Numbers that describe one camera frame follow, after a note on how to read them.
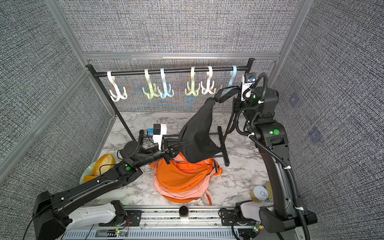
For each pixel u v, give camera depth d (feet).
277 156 1.23
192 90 2.16
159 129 1.67
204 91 2.15
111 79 1.85
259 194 2.50
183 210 2.18
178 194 2.40
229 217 2.40
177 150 1.86
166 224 2.40
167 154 1.69
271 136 1.30
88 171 2.76
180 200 2.60
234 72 1.89
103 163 2.70
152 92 2.13
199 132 1.86
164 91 2.10
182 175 2.74
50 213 1.27
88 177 2.68
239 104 1.74
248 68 1.92
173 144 1.78
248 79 1.56
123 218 2.19
